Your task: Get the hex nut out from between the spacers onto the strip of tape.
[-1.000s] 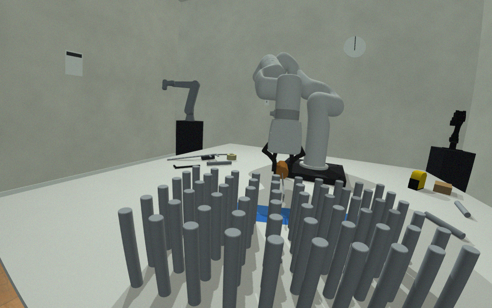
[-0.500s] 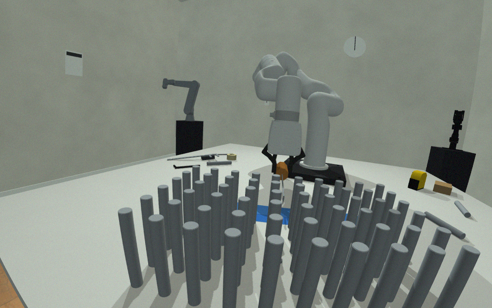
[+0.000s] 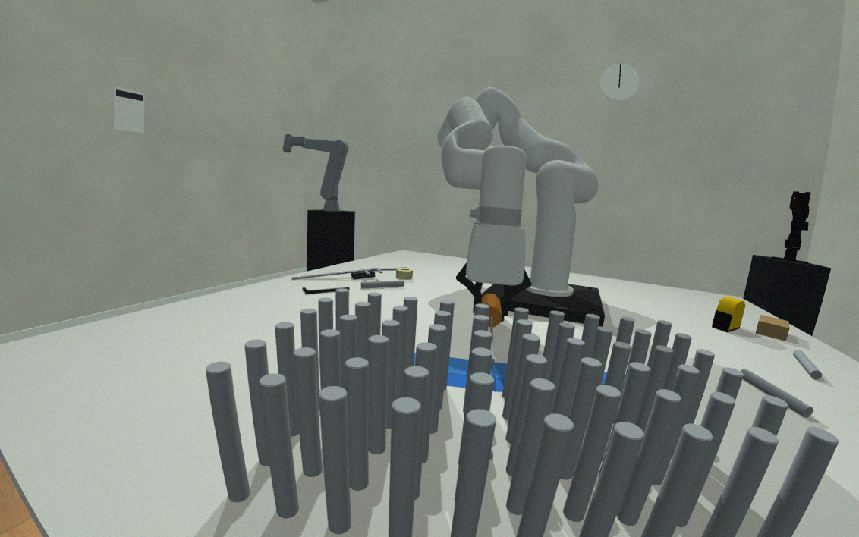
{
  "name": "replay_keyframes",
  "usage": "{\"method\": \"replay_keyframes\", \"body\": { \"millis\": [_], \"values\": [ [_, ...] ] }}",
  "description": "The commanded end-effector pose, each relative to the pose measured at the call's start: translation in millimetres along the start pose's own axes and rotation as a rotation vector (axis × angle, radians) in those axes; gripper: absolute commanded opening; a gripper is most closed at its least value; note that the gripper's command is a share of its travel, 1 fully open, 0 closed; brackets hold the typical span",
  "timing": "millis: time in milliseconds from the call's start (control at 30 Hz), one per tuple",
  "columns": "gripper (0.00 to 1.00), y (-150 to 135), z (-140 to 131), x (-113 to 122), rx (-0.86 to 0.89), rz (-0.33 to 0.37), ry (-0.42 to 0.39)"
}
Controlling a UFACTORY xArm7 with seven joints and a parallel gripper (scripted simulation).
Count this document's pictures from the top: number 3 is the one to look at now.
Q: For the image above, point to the brown cardboard box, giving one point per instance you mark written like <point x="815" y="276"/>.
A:
<point x="773" y="327"/>

